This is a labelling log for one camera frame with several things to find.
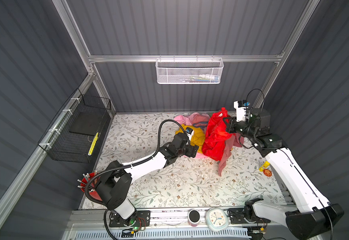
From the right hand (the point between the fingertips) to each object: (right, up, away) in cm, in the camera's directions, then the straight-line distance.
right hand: (225, 119), depth 71 cm
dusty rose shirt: (+3, -9, -8) cm, 12 cm away
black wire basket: (-74, -7, +1) cm, 74 cm away
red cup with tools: (-68, -28, +1) cm, 74 cm away
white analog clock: (-4, -48, -1) cm, 49 cm away
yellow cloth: (-9, -11, +28) cm, 32 cm away
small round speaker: (-15, -46, -2) cm, 49 cm away
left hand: (-14, -14, +13) cm, 24 cm away
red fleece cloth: (-3, -6, +1) cm, 7 cm away
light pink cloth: (-9, +1, +28) cm, 30 cm away
